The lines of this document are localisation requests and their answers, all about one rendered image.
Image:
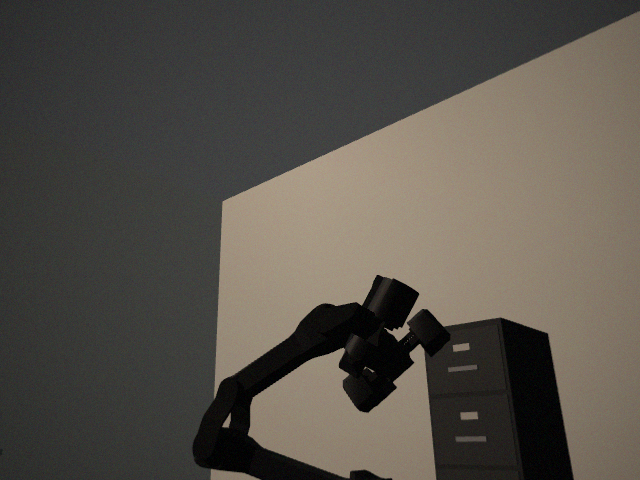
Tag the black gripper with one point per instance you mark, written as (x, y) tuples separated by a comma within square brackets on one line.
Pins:
[(371, 388)]

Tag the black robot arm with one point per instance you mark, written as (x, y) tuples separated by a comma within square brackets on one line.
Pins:
[(327, 328)]

